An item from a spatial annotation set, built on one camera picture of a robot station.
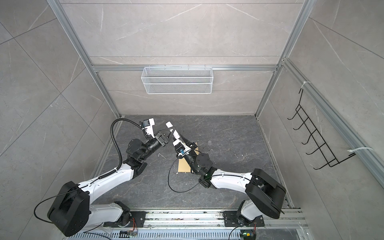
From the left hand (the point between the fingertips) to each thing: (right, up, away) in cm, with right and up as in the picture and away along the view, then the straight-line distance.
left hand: (175, 126), depth 68 cm
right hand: (+2, -4, +3) cm, 6 cm away
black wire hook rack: (+64, -14, -11) cm, 66 cm away
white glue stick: (0, -3, 0) cm, 3 cm away
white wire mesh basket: (-2, +32, +33) cm, 46 cm away
